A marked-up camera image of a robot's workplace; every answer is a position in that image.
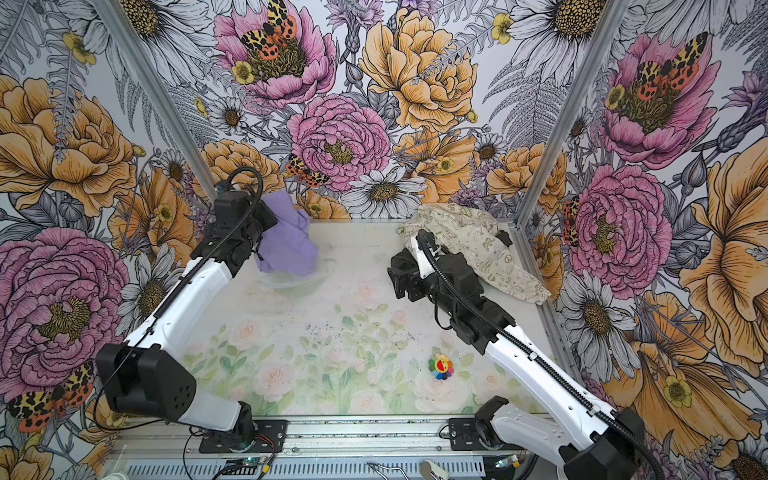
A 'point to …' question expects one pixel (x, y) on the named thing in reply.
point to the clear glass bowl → (298, 285)
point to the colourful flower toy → (441, 367)
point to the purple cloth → (286, 247)
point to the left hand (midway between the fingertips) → (266, 215)
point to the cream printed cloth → (471, 233)
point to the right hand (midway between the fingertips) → (406, 272)
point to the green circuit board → (242, 466)
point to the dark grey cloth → (504, 236)
